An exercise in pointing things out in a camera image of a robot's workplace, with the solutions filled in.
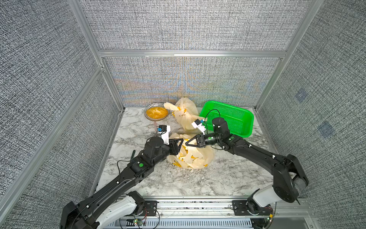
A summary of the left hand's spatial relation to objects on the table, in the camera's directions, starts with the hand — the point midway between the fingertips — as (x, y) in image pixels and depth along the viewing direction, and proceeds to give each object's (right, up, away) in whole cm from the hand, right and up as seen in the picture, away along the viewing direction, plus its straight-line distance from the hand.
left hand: (184, 139), depth 71 cm
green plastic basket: (+44, +7, +39) cm, 59 cm away
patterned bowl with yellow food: (-21, +16, +38) cm, 47 cm away
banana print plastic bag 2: (+4, -10, +2) cm, 11 cm away
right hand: (+1, -1, 0) cm, 2 cm away
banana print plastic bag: (0, +16, +19) cm, 25 cm away
